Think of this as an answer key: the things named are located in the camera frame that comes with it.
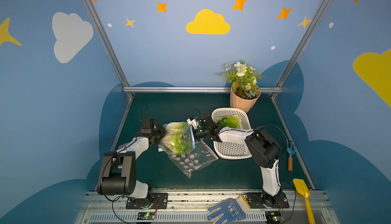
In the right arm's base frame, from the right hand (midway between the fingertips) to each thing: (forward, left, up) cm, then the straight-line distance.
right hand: (183, 136), depth 86 cm
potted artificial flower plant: (+35, -39, +5) cm, 52 cm away
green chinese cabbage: (-3, +3, -1) cm, 5 cm away
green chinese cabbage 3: (+14, -29, -2) cm, 32 cm away
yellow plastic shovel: (-21, -64, -9) cm, 68 cm away
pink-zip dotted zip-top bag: (-9, -9, -10) cm, 16 cm away
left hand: (+7, +9, -3) cm, 12 cm away
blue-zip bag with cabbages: (-5, +12, -6) cm, 14 cm away
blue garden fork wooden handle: (0, -66, -11) cm, 67 cm away
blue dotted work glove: (-32, -27, -9) cm, 43 cm away
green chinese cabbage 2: (+6, +5, -2) cm, 8 cm away
